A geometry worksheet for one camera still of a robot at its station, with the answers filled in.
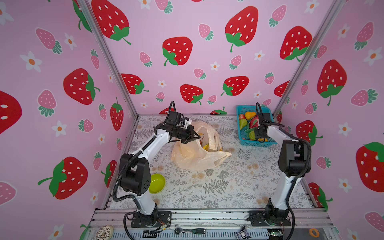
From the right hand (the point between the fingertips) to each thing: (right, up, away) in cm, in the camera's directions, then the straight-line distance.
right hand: (263, 133), depth 100 cm
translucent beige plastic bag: (-42, -10, -18) cm, 47 cm away
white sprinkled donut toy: (-88, -46, -32) cm, 104 cm away
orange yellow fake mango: (-5, +13, +12) cm, 19 cm away
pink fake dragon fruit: (-5, +7, +3) cm, 9 cm away
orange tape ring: (+12, -46, -30) cm, 57 cm away
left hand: (-43, -1, -18) cm, 46 cm away
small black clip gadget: (-24, -46, -33) cm, 61 cm away
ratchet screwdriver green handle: (-46, -46, -30) cm, 72 cm away
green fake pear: (-11, +8, +10) cm, 16 cm away
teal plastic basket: (-12, -4, +4) cm, 13 cm away
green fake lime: (-7, -2, +1) cm, 7 cm away
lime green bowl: (-68, -28, -16) cm, 75 cm away
